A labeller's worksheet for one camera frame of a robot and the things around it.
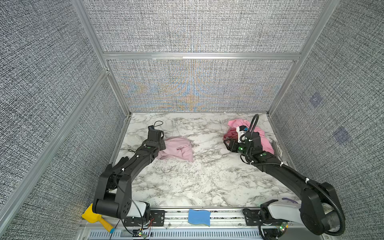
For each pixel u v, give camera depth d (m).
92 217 0.74
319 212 0.41
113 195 0.42
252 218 0.72
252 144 0.64
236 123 1.05
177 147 0.90
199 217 0.73
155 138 0.69
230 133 1.01
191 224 0.73
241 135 0.75
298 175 0.48
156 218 0.73
